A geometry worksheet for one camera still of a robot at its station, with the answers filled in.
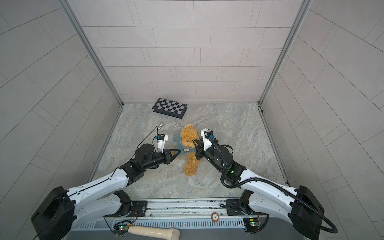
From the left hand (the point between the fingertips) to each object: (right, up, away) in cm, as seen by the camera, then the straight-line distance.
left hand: (183, 152), depth 76 cm
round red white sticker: (+16, -29, -6) cm, 33 cm away
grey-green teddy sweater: (+1, +2, -2) cm, 3 cm away
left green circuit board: (-26, -31, -11) cm, 42 cm away
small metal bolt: (-18, +12, +26) cm, 34 cm away
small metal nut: (-8, +13, +28) cm, 32 cm away
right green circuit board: (+32, -31, -8) cm, 46 cm away
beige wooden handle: (-10, -30, -13) cm, 35 cm away
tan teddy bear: (+4, +11, -8) cm, 14 cm away
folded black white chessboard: (-13, +24, +33) cm, 43 cm away
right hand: (+5, +8, -6) cm, 11 cm away
